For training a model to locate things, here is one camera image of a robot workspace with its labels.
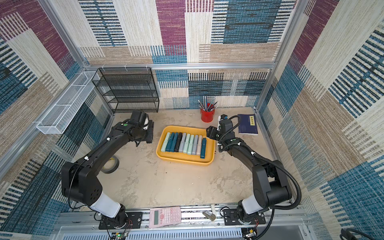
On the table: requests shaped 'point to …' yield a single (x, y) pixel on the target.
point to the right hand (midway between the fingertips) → (212, 132)
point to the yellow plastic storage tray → (183, 158)
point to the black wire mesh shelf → (128, 89)
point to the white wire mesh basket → (57, 120)
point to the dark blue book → (248, 125)
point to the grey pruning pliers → (182, 142)
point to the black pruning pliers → (178, 142)
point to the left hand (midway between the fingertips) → (151, 135)
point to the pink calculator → (163, 216)
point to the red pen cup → (207, 116)
